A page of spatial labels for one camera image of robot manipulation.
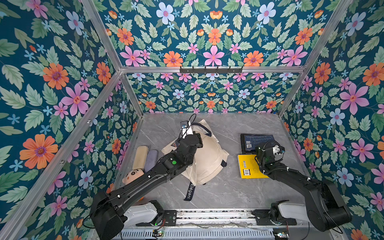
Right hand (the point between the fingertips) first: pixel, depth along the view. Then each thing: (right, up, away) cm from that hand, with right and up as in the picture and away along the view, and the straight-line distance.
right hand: (261, 142), depth 90 cm
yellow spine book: (-9, -14, -5) cm, 17 cm away
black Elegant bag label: (-43, -27, -7) cm, 51 cm away
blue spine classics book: (-6, -1, +5) cm, 8 cm away
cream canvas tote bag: (-32, -12, +3) cm, 34 cm away
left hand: (-38, +7, -16) cm, 42 cm away
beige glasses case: (-75, -10, +2) cm, 75 cm away
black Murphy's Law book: (-9, -1, +4) cm, 10 cm away
